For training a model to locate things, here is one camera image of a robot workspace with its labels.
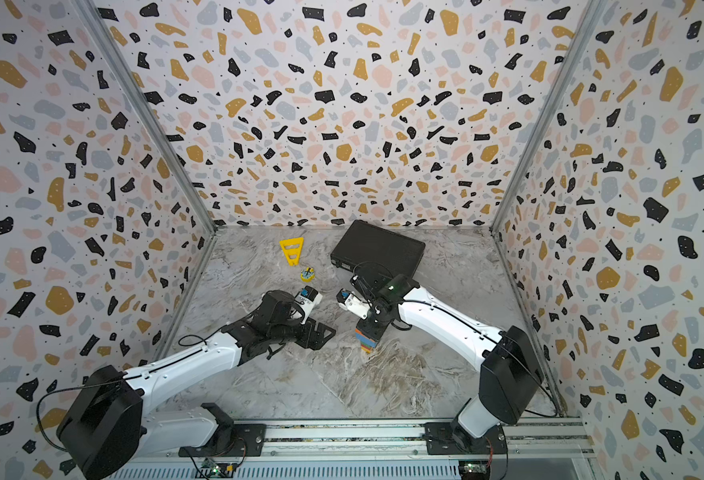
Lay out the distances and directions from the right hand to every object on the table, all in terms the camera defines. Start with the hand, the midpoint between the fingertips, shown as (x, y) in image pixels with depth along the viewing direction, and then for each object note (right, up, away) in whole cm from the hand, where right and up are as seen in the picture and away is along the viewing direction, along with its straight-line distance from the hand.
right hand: (368, 327), depth 82 cm
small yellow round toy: (-22, +12, +25) cm, 35 cm away
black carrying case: (-1, +24, +29) cm, 38 cm away
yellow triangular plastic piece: (-29, +22, +33) cm, 49 cm away
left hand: (-11, 0, +1) cm, 11 cm away
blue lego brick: (0, -1, -11) cm, 11 cm away
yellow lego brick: (-1, -9, +8) cm, 12 cm away
